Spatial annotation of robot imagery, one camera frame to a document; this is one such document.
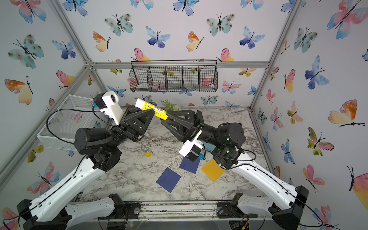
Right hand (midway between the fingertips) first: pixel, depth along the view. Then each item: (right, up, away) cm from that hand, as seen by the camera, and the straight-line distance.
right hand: (171, 110), depth 40 cm
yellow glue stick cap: (-22, -24, +54) cm, 63 cm away
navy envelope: (-7, -37, +46) cm, 59 cm away
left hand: (-6, 0, -2) cm, 6 cm away
